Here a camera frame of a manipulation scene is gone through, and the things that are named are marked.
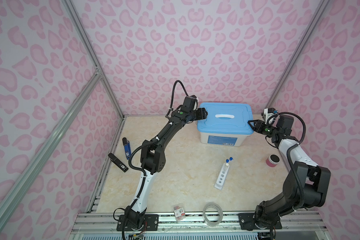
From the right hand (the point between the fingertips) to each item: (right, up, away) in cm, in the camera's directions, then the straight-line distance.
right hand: (253, 120), depth 85 cm
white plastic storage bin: (-18, -11, +11) cm, 24 cm away
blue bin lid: (-11, +2, +5) cm, 12 cm away
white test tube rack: (-18, -32, -1) cm, 37 cm away
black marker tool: (-81, -26, +10) cm, 86 cm away
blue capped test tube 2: (-17, -21, -7) cm, 28 cm away
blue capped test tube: (-15, -20, -7) cm, 26 cm away
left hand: (-26, +6, +7) cm, 28 cm away
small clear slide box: (-42, -46, -11) cm, 63 cm away
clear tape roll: (-25, -42, -10) cm, 50 cm away
